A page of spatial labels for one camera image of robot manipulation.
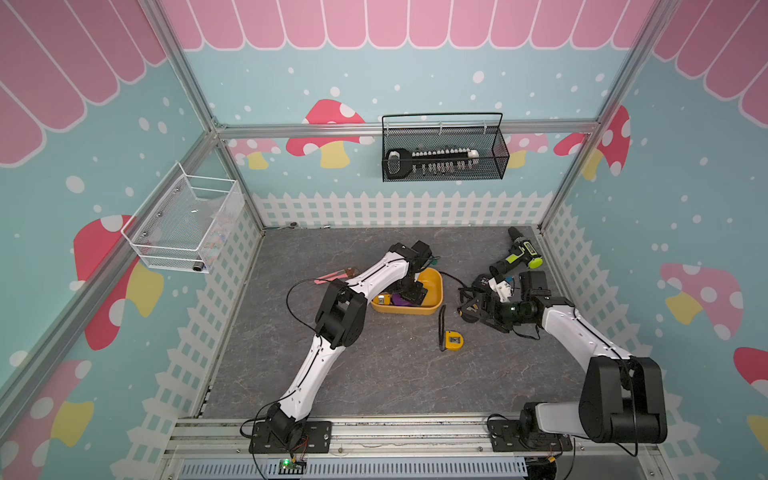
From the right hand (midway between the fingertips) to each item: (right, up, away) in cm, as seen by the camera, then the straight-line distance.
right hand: (474, 313), depth 86 cm
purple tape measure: (-21, +3, +8) cm, 23 cm away
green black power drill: (+23, +18, +23) cm, 37 cm away
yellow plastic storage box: (-10, +9, +15) cm, 20 cm away
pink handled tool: (-43, +10, +21) cm, 49 cm away
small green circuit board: (-48, -35, -13) cm, 61 cm away
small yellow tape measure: (-5, -9, +3) cm, 11 cm away
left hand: (-20, +2, +13) cm, 24 cm away
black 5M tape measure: (+6, +8, +14) cm, 18 cm away
